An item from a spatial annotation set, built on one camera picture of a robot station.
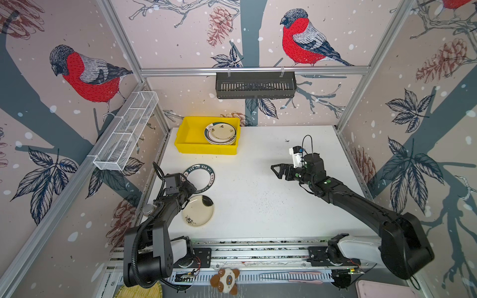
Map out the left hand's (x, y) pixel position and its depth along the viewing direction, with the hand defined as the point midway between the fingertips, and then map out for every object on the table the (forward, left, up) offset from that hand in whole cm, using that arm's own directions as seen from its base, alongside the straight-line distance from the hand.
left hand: (189, 186), depth 90 cm
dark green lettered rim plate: (+8, -4, -4) cm, 10 cm away
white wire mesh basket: (+2, +23, +26) cm, 35 cm away
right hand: (+3, -42, +11) cm, 44 cm away
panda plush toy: (-38, -20, -1) cm, 43 cm away
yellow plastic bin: (+34, +6, -2) cm, 35 cm away
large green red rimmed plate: (+33, -5, +3) cm, 33 cm away
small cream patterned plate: (+36, -13, +1) cm, 38 cm away
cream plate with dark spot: (-11, -5, -6) cm, 13 cm away
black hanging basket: (+52, -33, +24) cm, 66 cm away
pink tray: (-41, -73, -2) cm, 83 cm away
